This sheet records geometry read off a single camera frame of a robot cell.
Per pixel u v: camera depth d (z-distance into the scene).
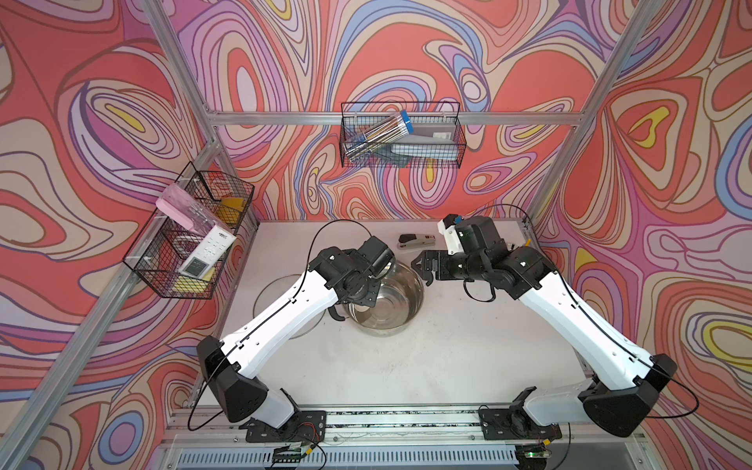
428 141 0.88
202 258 0.69
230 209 0.78
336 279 0.46
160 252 0.69
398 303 0.97
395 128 0.78
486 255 0.50
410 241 1.08
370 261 0.53
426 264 0.62
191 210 0.72
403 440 0.72
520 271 0.46
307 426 0.73
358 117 0.88
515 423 0.65
